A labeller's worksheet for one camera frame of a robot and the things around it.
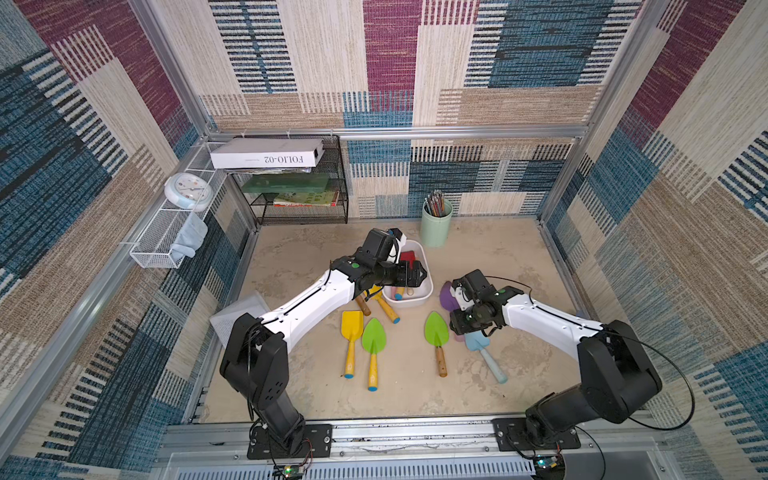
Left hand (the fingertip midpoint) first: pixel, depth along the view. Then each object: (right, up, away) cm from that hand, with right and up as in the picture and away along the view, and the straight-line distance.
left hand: (413, 271), depth 83 cm
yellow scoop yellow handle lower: (-18, -18, +9) cm, 27 cm away
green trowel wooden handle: (+8, -19, +8) cm, 22 cm away
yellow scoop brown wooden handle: (-15, -12, +14) cm, 23 cm away
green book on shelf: (-38, +28, +17) cm, 50 cm away
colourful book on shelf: (-35, +22, +16) cm, 45 cm away
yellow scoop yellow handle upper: (-8, -12, +13) cm, 19 cm away
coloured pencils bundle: (+9, +22, +20) cm, 31 cm away
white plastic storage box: (+1, -8, +11) cm, 14 cm away
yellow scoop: (-3, -7, +13) cm, 15 cm away
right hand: (+14, -15, +7) cm, 21 cm away
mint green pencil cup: (+10, +13, +25) cm, 30 cm away
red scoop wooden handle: (0, +4, +25) cm, 26 cm away
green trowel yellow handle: (-11, -20, +7) cm, 24 cm away
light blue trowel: (+19, -21, +7) cm, 29 cm away
